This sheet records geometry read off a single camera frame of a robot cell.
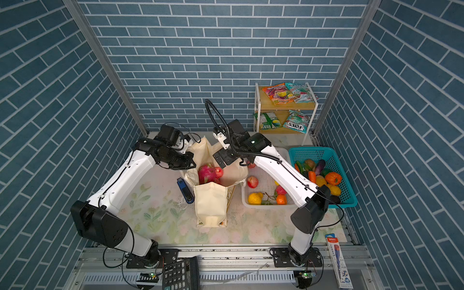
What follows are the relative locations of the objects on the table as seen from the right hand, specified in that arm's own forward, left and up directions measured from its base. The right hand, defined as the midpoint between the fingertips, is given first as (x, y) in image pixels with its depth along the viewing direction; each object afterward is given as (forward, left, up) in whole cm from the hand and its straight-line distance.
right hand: (223, 150), depth 76 cm
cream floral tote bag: (-19, +3, -9) cm, 21 cm away
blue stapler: (-8, +21, -24) cm, 33 cm away
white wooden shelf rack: (+43, -30, -10) cm, 54 cm away
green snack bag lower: (+31, -20, -9) cm, 38 cm away
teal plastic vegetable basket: (+19, -55, -22) cm, 62 cm away
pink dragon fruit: (-4, +9, -14) cm, 17 cm away
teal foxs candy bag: (+32, -37, -9) cm, 50 cm away
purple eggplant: (+12, -50, -24) cm, 57 cm away
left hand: (-5, +12, -6) cm, 14 cm away
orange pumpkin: (+2, -53, -19) cm, 57 cm away
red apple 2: (-2, -13, -22) cm, 26 cm away
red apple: (+2, +5, -21) cm, 22 cm away
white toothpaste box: (-39, -50, -27) cm, 69 cm away
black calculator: (-43, +12, -25) cm, 51 cm away
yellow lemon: (-11, -15, -22) cm, 29 cm away
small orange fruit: (-10, -27, -23) cm, 37 cm away
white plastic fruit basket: (-4, -19, -27) cm, 33 cm away
